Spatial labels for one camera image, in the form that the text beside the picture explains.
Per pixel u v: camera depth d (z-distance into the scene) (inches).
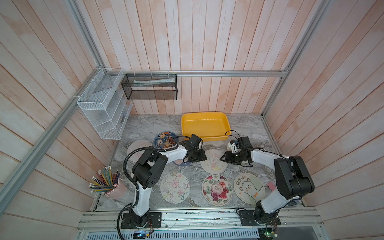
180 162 37.1
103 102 27.0
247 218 28.8
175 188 33.0
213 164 36.7
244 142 30.5
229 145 35.6
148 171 19.9
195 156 32.3
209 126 44.6
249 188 33.0
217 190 32.9
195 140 30.6
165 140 42.0
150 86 41.4
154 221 28.9
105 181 30.0
